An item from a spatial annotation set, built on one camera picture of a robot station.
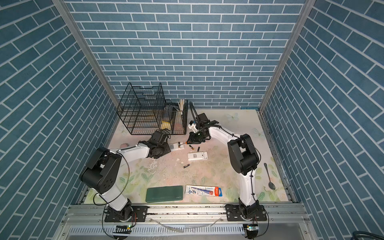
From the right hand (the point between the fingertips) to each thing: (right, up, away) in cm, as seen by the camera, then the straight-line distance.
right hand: (187, 141), depth 93 cm
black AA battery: (+3, -5, +6) cm, 8 cm away
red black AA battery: (+7, -6, +5) cm, 11 cm away
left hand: (-12, -6, +3) cm, 14 cm away
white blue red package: (+10, -26, -12) cm, 30 cm away
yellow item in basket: (-17, +10, +15) cm, 25 cm away
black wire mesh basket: (-11, +16, +23) cm, 31 cm away
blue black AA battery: (-1, -15, -2) cm, 16 cm away
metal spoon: (+49, -24, -10) cm, 55 cm away
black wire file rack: (-39, +21, +27) cm, 52 cm away
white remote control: (+7, -9, +1) cm, 11 cm away
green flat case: (-12, -27, -12) cm, 32 cm away
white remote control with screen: (-7, -4, +6) cm, 10 cm away
